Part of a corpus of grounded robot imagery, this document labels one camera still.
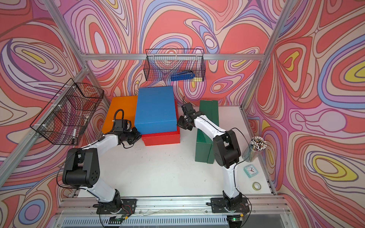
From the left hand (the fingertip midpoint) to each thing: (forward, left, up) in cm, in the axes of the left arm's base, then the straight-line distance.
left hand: (144, 134), depth 94 cm
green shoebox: (-17, -37, +16) cm, 43 cm away
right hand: (+4, -24, +2) cm, 24 cm away
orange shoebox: (+26, +17, +3) cm, 31 cm away
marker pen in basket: (-13, +30, +18) cm, 37 cm away
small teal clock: (-22, -67, -6) cm, 71 cm away
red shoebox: (-5, -18, +3) cm, 19 cm away
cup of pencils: (-15, -66, +3) cm, 67 cm away
